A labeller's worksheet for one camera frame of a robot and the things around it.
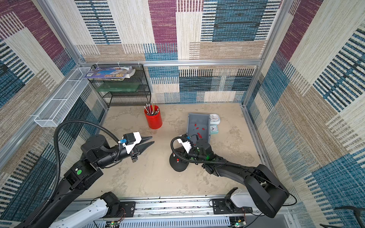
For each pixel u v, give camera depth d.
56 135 0.42
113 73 0.82
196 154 0.70
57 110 0.73
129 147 0.49
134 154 0.51
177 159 0.78
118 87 0.95
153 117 0.96
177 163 0.79
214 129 1.02
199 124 1.08
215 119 1.07
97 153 0.44
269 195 0.42
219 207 0.73
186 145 0.70
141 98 1.19
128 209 0.73
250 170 0.48
